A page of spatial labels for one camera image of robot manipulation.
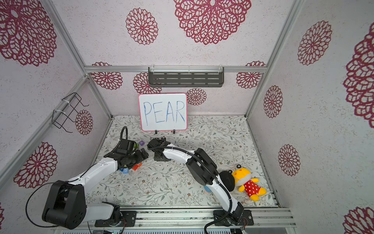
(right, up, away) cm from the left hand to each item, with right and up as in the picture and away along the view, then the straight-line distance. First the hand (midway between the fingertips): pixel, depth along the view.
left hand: (143, 158), depth 89 cm
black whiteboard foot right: (+17, +16, +20) cm, 31 cm away
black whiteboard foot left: (+3, +16, +19) cm, 25 cm away
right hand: (+8, 0, +7) cm, 11 cm away
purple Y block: (-6, +8, +15) cm, 18 cm away
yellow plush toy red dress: (+57, -9, -10) cm, 59 cm away
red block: (-6, -6, +2) cm, 9 cm away
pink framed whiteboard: (+7, +30, +16) cm, 35 cm away
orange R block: (-3, -5, +3) cm, 7 cm away
